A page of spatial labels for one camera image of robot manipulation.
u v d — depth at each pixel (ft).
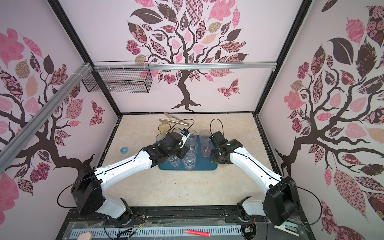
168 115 3.86
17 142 1.71
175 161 3.02
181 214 2.48
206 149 3.17
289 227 2.27
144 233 2.29
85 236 2.21
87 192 1.35
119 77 3.11
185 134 2.30
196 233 2.25
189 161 3.02
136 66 2.98
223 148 1.87
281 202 1.62
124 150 3.23
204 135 3.28
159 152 1.93
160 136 3.04
